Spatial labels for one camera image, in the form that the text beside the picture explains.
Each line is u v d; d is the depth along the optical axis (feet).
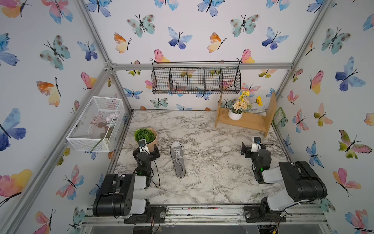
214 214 2.48
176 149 3.06
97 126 2.38
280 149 3.27
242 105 2.98
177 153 2.98
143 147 2.50
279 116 3.65
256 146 2.58
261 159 2.34
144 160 2.25
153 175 2.53
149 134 2.99
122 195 1.44
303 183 1.54
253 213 2.39
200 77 3.23
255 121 3.44
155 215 2.43
